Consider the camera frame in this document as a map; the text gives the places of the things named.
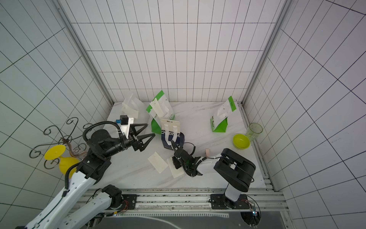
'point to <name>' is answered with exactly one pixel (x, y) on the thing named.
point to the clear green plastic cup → (253, 131)
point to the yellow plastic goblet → (55, 152)
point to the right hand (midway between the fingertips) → (174, 153)
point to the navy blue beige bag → (170, 131)
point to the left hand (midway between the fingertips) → (149, 132)
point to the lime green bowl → (241, 141)
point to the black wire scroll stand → (62, 140)
